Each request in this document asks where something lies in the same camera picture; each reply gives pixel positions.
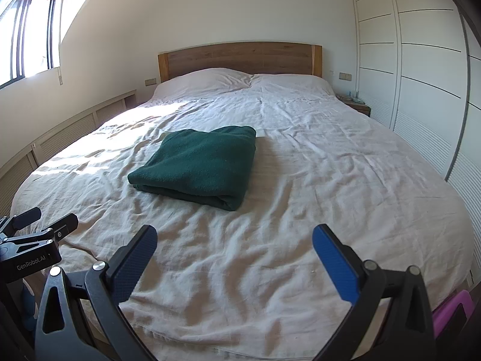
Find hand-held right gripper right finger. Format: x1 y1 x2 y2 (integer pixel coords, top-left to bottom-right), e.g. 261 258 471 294
312 224 437 361

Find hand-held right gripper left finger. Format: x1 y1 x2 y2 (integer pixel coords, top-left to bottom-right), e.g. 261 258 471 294
35 224 158 361

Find green knit sweater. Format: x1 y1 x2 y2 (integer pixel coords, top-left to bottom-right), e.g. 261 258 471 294
128 125 257 212

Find wooden nightstand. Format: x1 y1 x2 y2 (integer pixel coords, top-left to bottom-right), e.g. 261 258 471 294
336 98 372 117

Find white pillow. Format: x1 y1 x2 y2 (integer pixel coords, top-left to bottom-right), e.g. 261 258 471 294
152 68 254 96
251 73 335 96

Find wooden headboard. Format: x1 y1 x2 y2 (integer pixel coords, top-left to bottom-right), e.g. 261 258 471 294
158 41 323 82

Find window with dark frame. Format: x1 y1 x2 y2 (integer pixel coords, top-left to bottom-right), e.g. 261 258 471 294
0 0 66 89

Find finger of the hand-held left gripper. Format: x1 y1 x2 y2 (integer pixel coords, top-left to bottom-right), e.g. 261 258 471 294
0 207 42 236
5 214 79 251

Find small things on nightstand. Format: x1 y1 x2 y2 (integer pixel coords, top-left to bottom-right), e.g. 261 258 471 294
336 91 365 104

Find white wardrobe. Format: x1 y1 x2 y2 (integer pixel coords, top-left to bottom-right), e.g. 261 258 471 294
346 0 481 271

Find white bed sheet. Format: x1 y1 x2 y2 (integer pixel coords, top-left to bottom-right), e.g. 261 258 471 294
9 75 472 361

